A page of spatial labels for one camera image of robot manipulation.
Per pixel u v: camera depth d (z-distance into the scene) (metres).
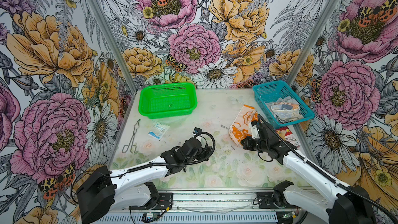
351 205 0.40
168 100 1.15
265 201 0.74
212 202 0.76
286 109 1.00
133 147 0.92
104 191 0.41
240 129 0.98
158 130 0.99
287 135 0.94
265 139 0.64
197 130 0.71
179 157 0.61
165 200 0.74
